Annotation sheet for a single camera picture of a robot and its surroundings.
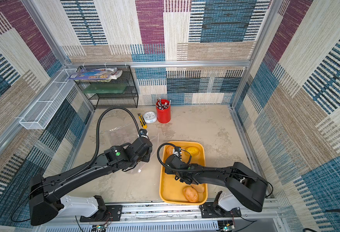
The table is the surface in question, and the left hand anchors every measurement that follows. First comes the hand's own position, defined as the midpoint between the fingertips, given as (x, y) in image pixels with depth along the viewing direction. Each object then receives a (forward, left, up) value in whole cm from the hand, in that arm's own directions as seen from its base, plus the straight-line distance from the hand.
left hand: (148, 149), depth 77 cm
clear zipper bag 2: (+22, +22, -18) cm, 36 cm away
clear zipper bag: (-9, +4, -1) cm, 10 cm away
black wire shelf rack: (+52, +22, -12) cm, 58 cm away
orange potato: (+7, -11, -13) cm, 18 cm away
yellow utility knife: (+32, +9, -15) cm, 37 cm away
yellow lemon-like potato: (+6, -25, -13) cm, 29 cm away
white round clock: (+36, +4, -15) cm, 39 cm away
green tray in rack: (+44, +25, +6) cm, 51 cm away
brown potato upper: (-16, -26, -11) cm, 33 cm away
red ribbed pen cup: (+33, -7, -2) cm, 34 cm away
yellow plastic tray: (-16, -12, -16) cm, 25 cm away
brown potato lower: (-18, -21, -13) cm, 31 cm away
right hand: (-2, -12, -16) cm, 20 cm away
